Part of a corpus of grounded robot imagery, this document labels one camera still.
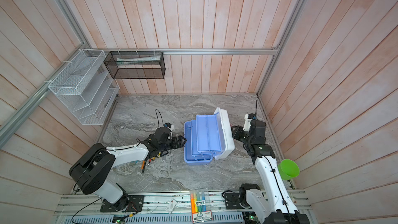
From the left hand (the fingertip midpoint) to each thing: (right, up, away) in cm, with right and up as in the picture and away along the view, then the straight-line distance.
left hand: (180, 143), depth 90 cm
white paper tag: (-3, -25, -18) cm, 31 cm away
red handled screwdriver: (-17, -9, -3) cm, 20 cm away
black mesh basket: (-32, +51, +14) cm, 62 cm away
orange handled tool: (-21, -12, -4) cm, 24 cm away
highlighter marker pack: (+11, -26, -17) cm, 33 cm away
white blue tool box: (+16, +6, -8) cm, 19 cm away
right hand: (+29, +11, -9) cm, 32 cm away
